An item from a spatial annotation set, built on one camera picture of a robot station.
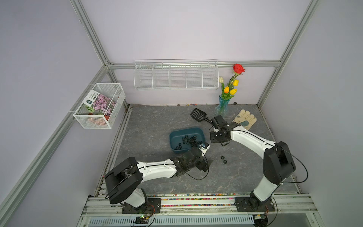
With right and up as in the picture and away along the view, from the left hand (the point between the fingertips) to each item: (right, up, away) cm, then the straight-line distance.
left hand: (206, 156), depth 82 cm
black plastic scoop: (-1, +25, +32) cm, 41 cm away
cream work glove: (+34, +21, +27) cm, 48 cm away
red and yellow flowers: (+16, +40, +7) cm, 43 cm away
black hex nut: (+12, -3, +9) cm, 16 cm away
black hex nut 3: (-8, +7, +15) cm, 18 cm away
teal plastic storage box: (-15, +6, +17) cm, 23 cm away
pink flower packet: (-57, +30, -8) cm, 65 cm away
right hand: (+6, +10, +9) cm, 15 cm away
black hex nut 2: (-18, +2, +14) cm, 23 cm away
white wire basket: (-61, +22, -12) cm, 66 cm away
